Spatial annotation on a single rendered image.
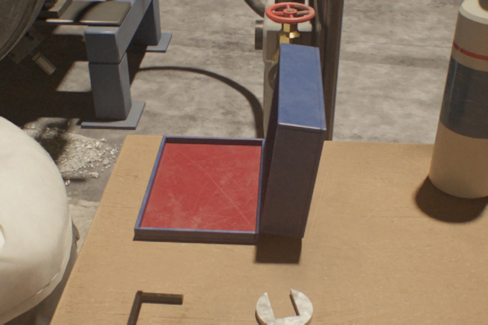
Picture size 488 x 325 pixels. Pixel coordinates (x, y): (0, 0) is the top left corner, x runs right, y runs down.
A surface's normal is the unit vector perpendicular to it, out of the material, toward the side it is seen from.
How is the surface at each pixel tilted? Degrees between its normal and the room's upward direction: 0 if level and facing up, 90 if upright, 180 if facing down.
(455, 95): 90
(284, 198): 90
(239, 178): 0
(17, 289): 90
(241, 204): 0
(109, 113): 90
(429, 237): 0
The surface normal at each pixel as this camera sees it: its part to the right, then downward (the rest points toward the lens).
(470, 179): -0.19, 0.54
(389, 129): 0.00, -0.84
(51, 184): 0.78, -0.59
